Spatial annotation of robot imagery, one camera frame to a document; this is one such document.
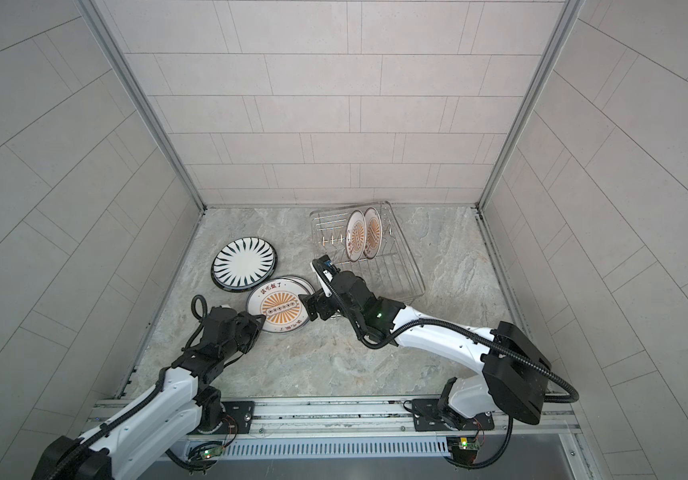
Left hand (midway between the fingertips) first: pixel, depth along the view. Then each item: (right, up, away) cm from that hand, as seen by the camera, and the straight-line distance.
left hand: (276, 311), depth 85 cm
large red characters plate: (+3, +7, +8) cm, 11 cm away
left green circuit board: (-8, -25, -21) cm, 33 cm away
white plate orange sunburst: (+23, +21, +12) cm, 34 cm away
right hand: (+11, +8, -10) cm, 17 cm away
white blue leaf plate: (-14, +13, +11) cm, 22 cm away
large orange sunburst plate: (-1, +3, +4) cm, 5 cm away
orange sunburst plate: (+29, +22, +11) cm, 38 cm away
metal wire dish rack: (+34, +9, +11) cm, 37 cm away
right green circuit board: (+48, -27, -17) cm, 57 cm away
